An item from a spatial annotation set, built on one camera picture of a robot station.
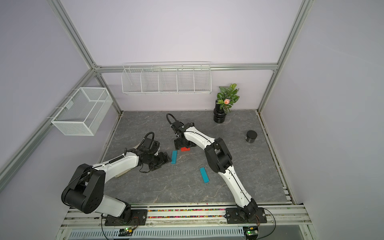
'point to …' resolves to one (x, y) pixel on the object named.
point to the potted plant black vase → (225, 98)
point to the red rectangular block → (184, 149)
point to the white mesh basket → (82, 114)
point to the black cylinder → (251, 136)
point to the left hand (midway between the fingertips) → (167, 163)
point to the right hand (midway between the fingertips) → (184, 145)
